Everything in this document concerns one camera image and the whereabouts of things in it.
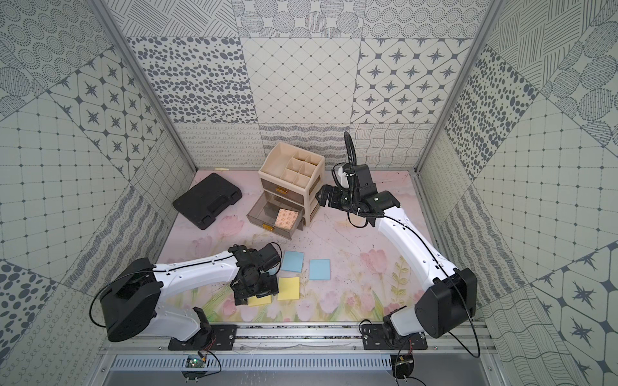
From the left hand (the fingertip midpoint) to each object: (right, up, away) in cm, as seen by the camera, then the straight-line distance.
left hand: (271, 301), depth 79 cm
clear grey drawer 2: (-6, +29, +20) cm, 36 cm away
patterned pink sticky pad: (+3, +26, +12) cm, 29 cm away
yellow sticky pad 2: (+5, +2, +6) cm, 8 cm away
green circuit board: (-22, -15, -7) cm, 27 cm away
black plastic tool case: (-35, +32, +23) cm, 53 cm away
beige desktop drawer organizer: (+7, +43, +7) cm, 44 cm away
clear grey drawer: (+7, +35, +7) cm, 37 cm away
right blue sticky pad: (+16, +7, +10) cm, 21 cm away
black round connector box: (+42, -16, -7) cm, 45 cm away
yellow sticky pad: (-6, -1, +2) cm, 7 cm away
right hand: (+19, +34, 0) cm, 39 cm away
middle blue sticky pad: (+6, +10, +12) cm, 17 cm away
